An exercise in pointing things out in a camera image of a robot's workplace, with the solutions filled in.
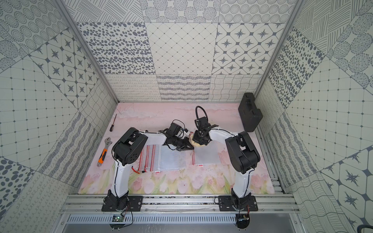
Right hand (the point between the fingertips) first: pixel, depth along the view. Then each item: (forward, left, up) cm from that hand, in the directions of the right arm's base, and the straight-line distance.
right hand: (196, 142), depth 96 cm
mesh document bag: (-6, -13, -2) cm, 15 cm away
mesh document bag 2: (-12, +16, -1) cm, 20 cm away
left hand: (-8, -1, 0) cm, 8 cm away
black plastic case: (+10, -35, +15) cm, 40 cm away
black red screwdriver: (+11, +62, +1) cm, 63 cm away
